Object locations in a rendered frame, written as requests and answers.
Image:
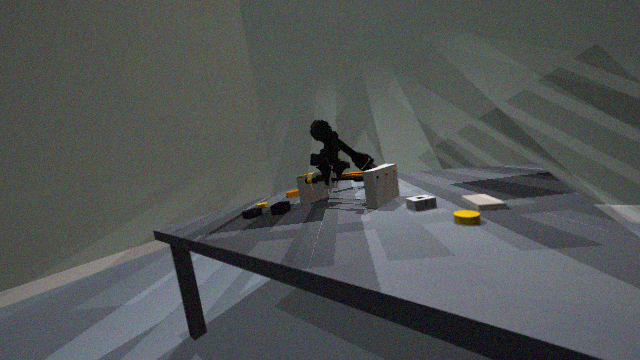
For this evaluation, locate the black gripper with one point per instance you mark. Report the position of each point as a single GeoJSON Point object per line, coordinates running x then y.
{"type": "Point", "coordinates": [330, 159]}

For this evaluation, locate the white flat rectangular block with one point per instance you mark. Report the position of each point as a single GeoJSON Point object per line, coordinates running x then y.
{"type": "Point", "coordinates": [484, 202]}

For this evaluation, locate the orange rectangular block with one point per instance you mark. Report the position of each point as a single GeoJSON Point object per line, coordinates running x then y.
{"type": "Point", "coordinates": [293, 193]}

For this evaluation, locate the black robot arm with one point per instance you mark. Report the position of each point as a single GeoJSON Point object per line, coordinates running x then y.
{"type": "Point", "coordinates": [320, 130]}

